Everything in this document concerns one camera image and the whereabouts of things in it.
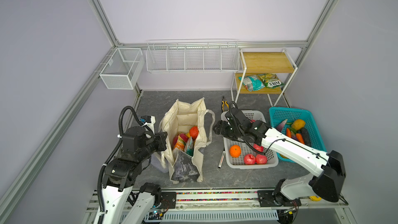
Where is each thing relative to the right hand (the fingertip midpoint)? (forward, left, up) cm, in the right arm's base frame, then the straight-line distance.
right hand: (217, 131), depth 77 cm
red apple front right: (-9, -24, -13) cm, 29 cm away
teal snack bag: (+35, -25, 0) cm, 43 cm away
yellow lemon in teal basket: (+12, -51, -14) cm, 54 cm away
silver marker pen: (-8, -3, -18) cm, 20 cm away
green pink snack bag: (-8, +14, -2) cm, 16 cm away
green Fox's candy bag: (+38, -37, 0) cm, 53 cm away
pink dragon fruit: (+2, +18, -9) cm, 21 cm away
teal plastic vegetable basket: (+20, -41, -14) cm, 48 cm away
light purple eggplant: (+13, -42, -18) cm, 48 cm away
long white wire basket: (+48, +14, +12) cm, 52 cm away
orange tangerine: (-5, -11, -14) cm, 18 cm away
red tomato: (+3, +12, -6) cm, 14 cm away
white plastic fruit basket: (-9, -16, -14) cm, 23 cm away
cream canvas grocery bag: (+12, +19, -3) cm, 22 cm away
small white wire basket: (+41, +59, +8) cm, 72 cm away
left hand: (-7, +22, +8) cm, 25 cm away
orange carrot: (+5, -51, -17) cm, 54 cm away
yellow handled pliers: (+35, -7, -18) cm, 40 cm away
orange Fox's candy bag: (-5, +19, -4) cm, 20 cm away
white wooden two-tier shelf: (+41, -39, +11) cm, 57 cm away
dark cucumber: (+5, -53, -15) cm, 56 cm away
